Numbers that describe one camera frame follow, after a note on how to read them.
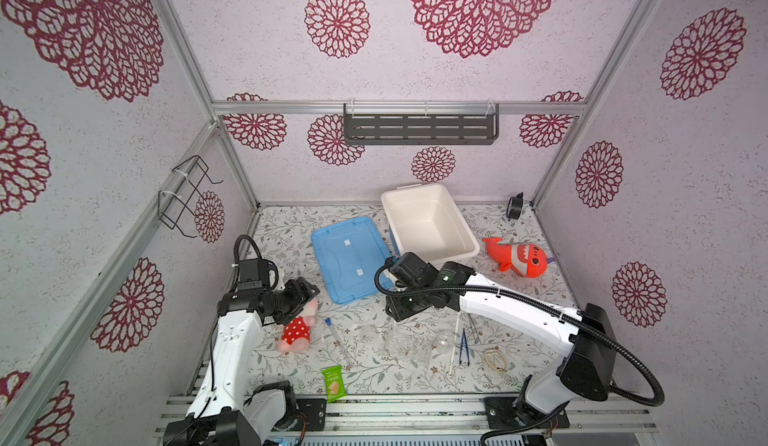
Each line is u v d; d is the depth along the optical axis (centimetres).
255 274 62
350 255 106
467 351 84
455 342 86
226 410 40
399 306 67
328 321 90
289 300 70
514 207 113
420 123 92
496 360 83
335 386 78
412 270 58
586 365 40
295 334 81
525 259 95
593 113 93
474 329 88
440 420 73
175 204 75
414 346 85
